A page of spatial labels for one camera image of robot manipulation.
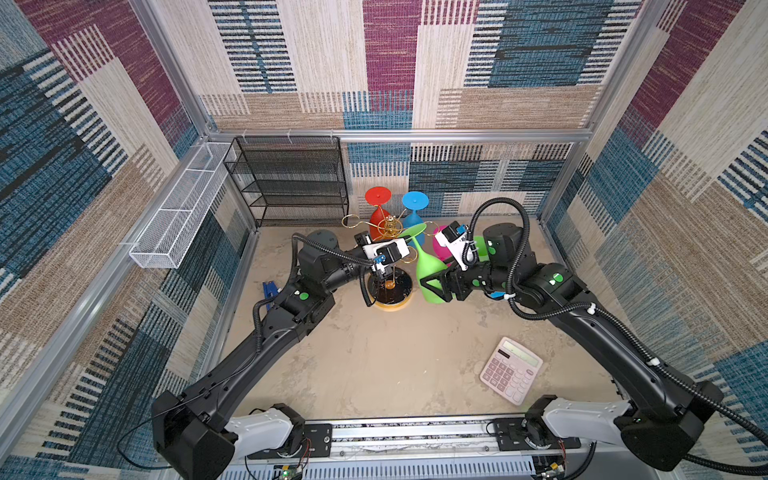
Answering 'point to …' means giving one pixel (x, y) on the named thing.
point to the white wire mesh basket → (172, 229)
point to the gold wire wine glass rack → (390, 294)
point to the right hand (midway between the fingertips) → (433, 279)
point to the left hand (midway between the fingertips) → (406, 229)
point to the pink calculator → (511, 370)
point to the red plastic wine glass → (377, 196)
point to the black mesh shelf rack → (291, 181)
